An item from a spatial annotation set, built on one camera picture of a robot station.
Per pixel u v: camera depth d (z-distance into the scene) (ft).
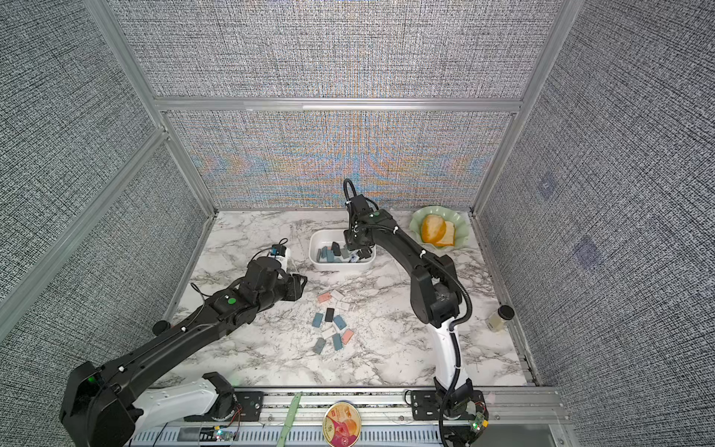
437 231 3.41
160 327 2.61
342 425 2.23
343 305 3.03
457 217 3.61
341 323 2.89
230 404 2.22
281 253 2.29
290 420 2.38
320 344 2.78
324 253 3.39
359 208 2.49
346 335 2.81
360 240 2.65
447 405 2.06
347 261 3.37
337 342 2.75
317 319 2.94
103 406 1.24
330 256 3.39
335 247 3.48
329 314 2.95
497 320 2.62
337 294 3.10
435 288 1.85
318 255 3.43
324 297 3.10
